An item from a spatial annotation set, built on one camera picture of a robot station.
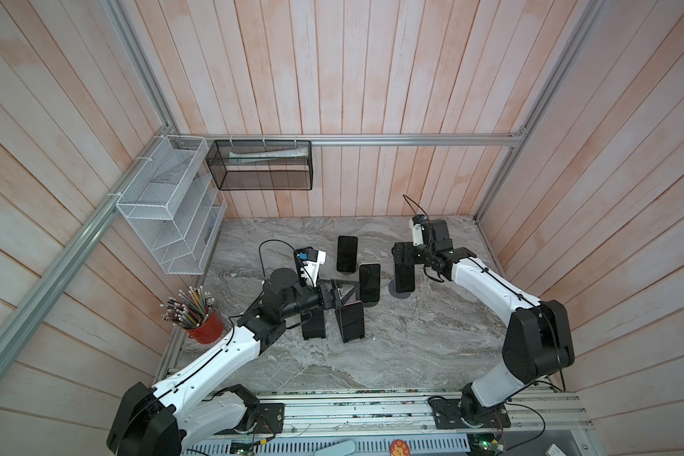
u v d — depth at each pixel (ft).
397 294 3.17
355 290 2.16
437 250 2.25
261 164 3.41
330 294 2.04
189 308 2.68
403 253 2.66
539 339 1.46
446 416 2.40
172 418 1.28
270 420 2.41
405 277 1.52
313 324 3.00
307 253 2.17
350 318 2.64
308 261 2.16
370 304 3.06
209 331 2.59
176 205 2.40
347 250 3.14
